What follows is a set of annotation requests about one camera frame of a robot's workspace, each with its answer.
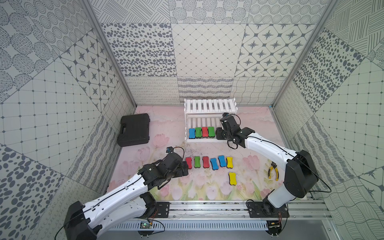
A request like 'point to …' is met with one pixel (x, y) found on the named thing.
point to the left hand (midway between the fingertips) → (182, 165)
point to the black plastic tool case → (134, 130)
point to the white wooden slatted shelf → (206, 112)
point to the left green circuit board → (145, 225)
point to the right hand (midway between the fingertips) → (220, 133)
